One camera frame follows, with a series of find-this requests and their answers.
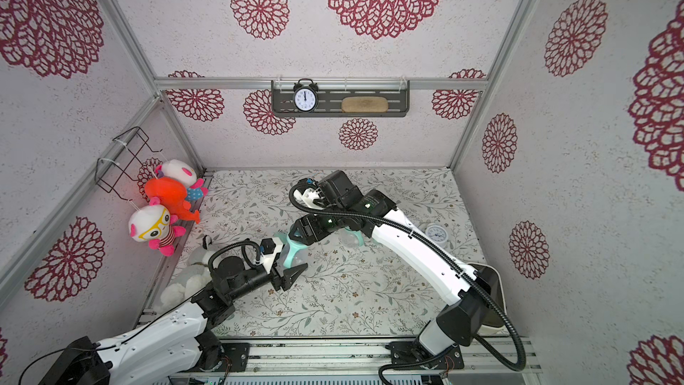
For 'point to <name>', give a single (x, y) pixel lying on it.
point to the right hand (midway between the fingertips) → (298, 228)
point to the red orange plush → (171, 193)
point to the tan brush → (364, 104)
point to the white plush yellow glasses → (156, 224)
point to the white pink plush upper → (177, 169)
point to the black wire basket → (120, 159)
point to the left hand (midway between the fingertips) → (300, 256)
